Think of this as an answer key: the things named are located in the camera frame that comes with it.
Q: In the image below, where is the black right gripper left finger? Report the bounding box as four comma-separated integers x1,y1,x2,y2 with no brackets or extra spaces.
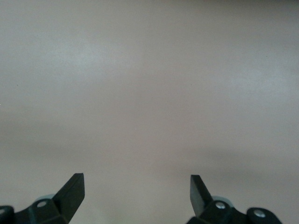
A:
14,173,85,224

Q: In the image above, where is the brown table cover mat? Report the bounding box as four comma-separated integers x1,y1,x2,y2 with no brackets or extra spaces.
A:
0,0,299,224

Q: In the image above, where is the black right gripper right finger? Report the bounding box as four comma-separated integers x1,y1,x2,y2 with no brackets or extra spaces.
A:
186,175,246,224

